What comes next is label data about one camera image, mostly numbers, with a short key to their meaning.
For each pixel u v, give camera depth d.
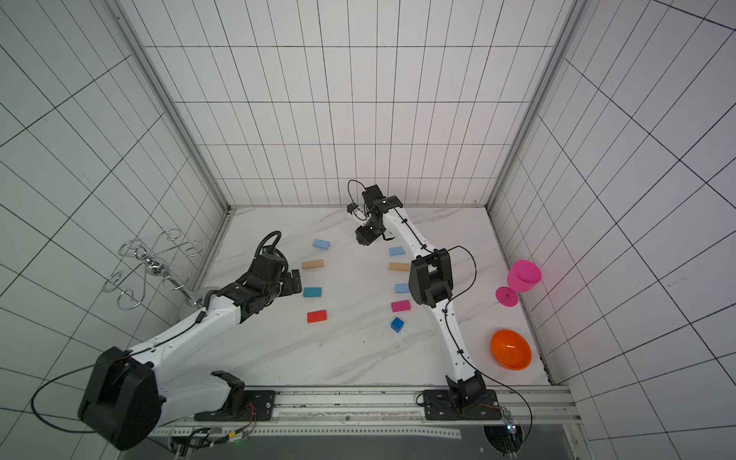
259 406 0.72
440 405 0.72
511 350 0.80
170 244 0.73
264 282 0.64
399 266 1.00
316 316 0.88
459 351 0.64
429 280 0.63
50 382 0.37
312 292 0.95
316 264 1.02
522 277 0.81
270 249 0.73
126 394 0.39
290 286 0.77
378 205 0.76
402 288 0.95
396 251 1.03
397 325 0.85
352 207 0.92
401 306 0.92
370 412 0.73
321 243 1.07
